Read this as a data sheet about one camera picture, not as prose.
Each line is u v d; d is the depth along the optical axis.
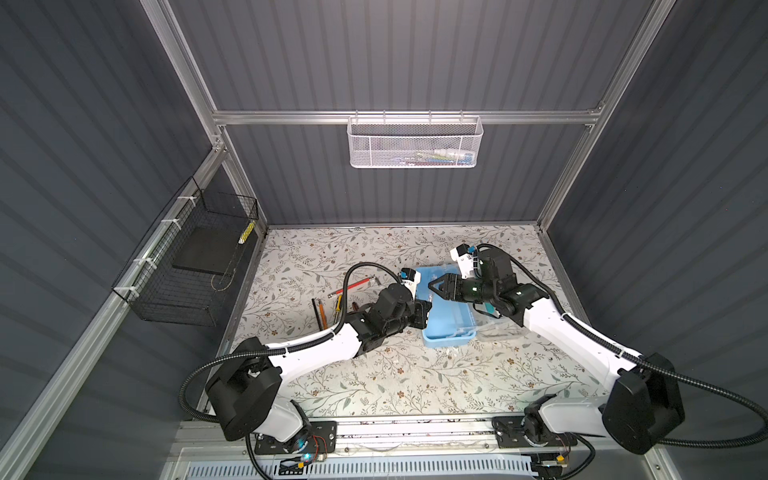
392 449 0.73
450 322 0.85
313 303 0.99
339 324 0.56
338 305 0.96
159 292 0.67
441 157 0.92
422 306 0.75
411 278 0.72
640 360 0.43
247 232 0.82
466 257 0.74
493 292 0.62
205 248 0.75
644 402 0.40
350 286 1.03
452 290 0.69
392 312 0.62
